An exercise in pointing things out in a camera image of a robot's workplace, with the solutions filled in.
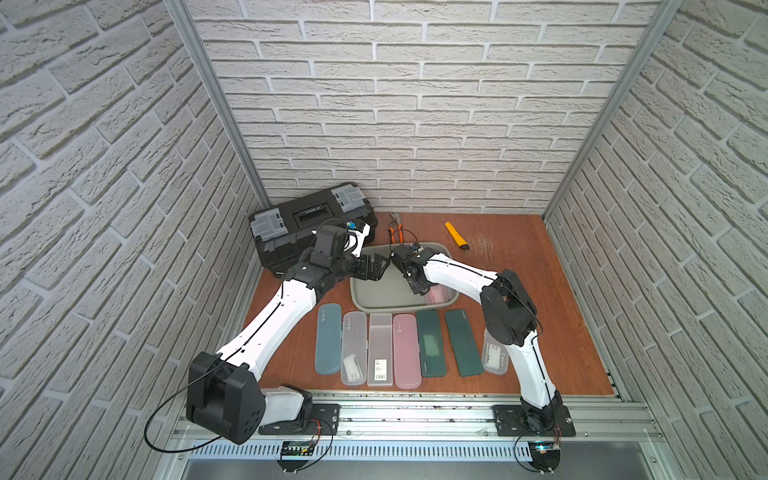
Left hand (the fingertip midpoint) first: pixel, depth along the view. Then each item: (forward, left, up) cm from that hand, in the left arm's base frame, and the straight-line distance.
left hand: (380, 255), depth 79 cm
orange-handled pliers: (+34, -6, -21) cm, 40 cm away
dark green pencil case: (-17, -15, -21) cm, 31 cm away
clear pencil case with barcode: (-18, 0, -22) cm, 28 cm away
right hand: (+5, -19, -18) cm, 26 cm away
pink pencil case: (-1, -18, -19) cm, 27 cm away
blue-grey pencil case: (-14, +16, -23) cm, 31 cm away
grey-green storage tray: (0, -4, -20) cm, 20 cm away
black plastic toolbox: (+14, +32, -6) cm, 35 cm away
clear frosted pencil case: (-21, -32, -18) cm, 43 cm away
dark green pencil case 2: (-17, -24, -20) cm, 36 cm away
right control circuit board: (-44, -41, -23) cm, 64 cm away
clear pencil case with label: (-17, +8, -23) cm, 30 cm away
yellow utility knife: (+25, -29, -21) cm, 44 cm away
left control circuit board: (-42, +20, -26) cm, 53 cm away
